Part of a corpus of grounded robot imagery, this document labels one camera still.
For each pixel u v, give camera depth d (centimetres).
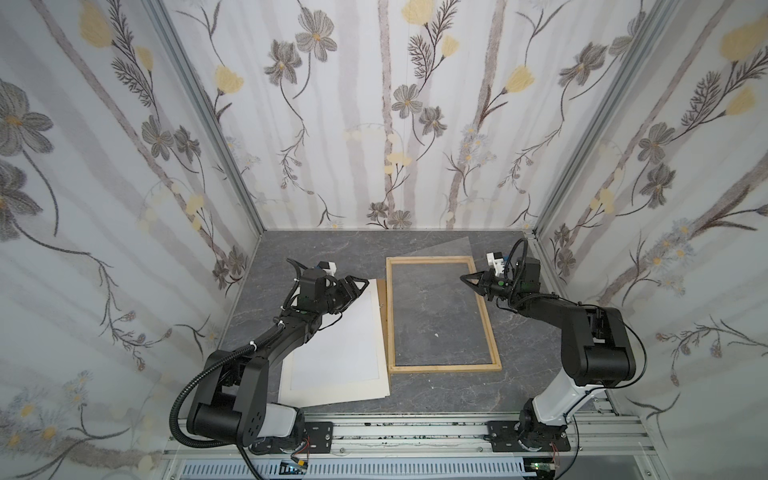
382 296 100
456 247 113
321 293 69
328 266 83
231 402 42
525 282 76
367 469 70
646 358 44
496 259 88
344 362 87
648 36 72
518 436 73
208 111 85
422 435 76
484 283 82
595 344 49
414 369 84
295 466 72
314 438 74
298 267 79
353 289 78
